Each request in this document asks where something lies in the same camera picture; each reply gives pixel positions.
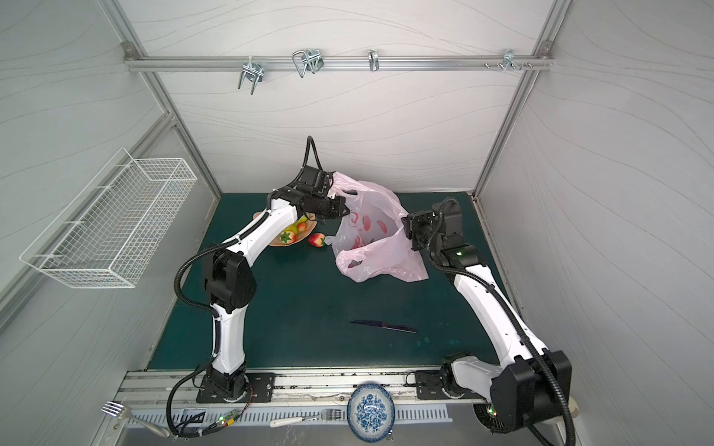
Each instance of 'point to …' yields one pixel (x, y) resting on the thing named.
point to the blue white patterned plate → (371, 413)
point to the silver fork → (122, 412)
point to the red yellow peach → (316, 240)
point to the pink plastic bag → (369, 239)
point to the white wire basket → (111, 231)
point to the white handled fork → (326, 414)
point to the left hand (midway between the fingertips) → (353, 206)
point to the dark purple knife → (398, 328)
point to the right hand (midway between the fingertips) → (405, 207)
